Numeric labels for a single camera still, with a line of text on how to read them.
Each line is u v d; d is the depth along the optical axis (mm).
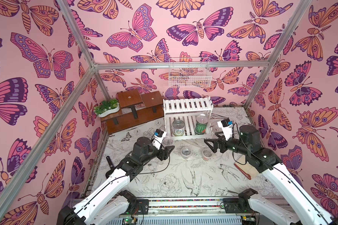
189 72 947
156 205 754
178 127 827
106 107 919
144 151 568
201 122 796
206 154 870
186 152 879
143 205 746
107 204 559
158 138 636
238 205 715
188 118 970
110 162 888
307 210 389
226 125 594
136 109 1080
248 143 527
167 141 730
